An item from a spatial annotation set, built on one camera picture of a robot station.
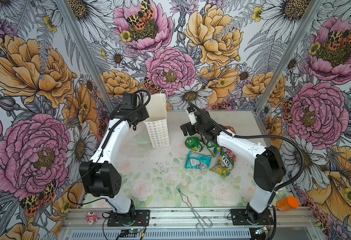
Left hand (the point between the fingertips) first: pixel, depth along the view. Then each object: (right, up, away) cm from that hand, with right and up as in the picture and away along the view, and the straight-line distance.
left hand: (145, 118), depth 84 cm
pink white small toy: (-23, -47, -12) cm, 54 cm away
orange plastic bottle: (+69, -40, -13) cm, 81 cm away
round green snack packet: (+28, -15, +12) cm, 34 cm away
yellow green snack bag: (+44, -24, -1) cm, 50 cm away
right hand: (+24, -5, +5) cm, 25 cm away
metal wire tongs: (+29, -50, -9) cm, 58 cm away
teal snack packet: (+28, -25, +5) cm, 38 cm away
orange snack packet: (+55, -6, +23) cm, 60 cm away
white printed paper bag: (+7, -2, -4) cm, 9 cm away
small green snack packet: (+40, -18, +10) cm, 45 cm away
